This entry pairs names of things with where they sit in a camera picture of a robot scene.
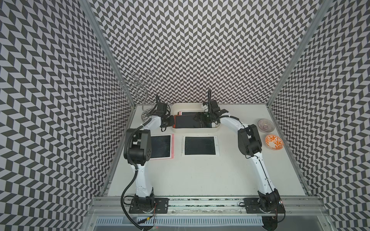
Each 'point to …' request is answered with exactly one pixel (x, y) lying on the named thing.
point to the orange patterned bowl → (274, 142)
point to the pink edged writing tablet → (162, 147)
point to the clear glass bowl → (266, 125)
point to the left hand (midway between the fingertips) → (173, 122)
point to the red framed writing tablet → (192, 121)
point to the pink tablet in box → (190, 112)
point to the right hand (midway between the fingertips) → (198, 119)
